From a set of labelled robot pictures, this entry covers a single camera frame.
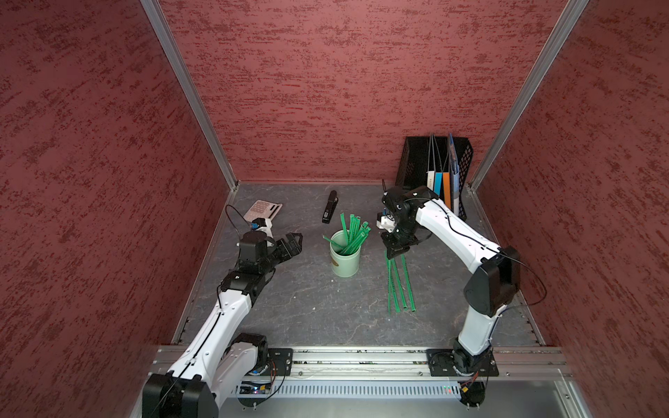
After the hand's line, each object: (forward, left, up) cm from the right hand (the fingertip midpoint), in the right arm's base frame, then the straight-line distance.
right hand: (392, 258), depth 80 cm
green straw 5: (+8, +19, -2) cm, 20 cm away
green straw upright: (+11, +15, +2) cm, 18 cm away
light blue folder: (+23, -23, +12) cm, 35 cm away
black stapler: (+33, +20, -13) cm, 41 cm away
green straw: (-3, -2, -15) cm, 16 cm away
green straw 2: (-3, -4, -15) cm, 16 cm away
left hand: (+5, +32, +2) cm, 32 cm away
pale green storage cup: (+2, +16, -8) cm, 17 cm away
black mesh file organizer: (+47, -17, -6) cm, 50 cm away
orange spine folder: (+24, -21, +9) cm, 33 cm away
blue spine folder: (+23, -18, +10) cm, 31 cm away
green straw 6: (+7, +8, +6) cm, 12 cm away
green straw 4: (0, -1, -16) cm, 16 cm away
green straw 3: (-2, -7, -15) cm, 17 cm away
